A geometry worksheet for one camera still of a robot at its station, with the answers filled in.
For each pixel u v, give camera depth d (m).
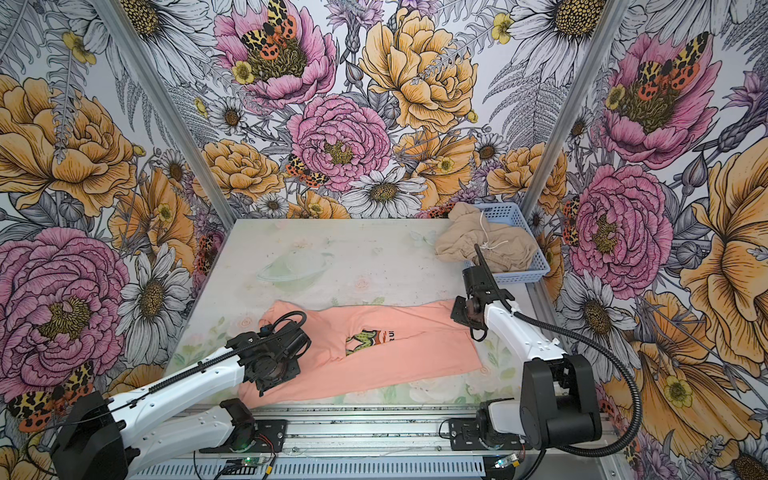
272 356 0.60
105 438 0.40
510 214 1.19
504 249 1.08
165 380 0.48
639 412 0.39
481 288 0.70
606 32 0.74
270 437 0.74
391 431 0.76
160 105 0.87
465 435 0.74
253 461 0.71
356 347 0.89
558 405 0.42
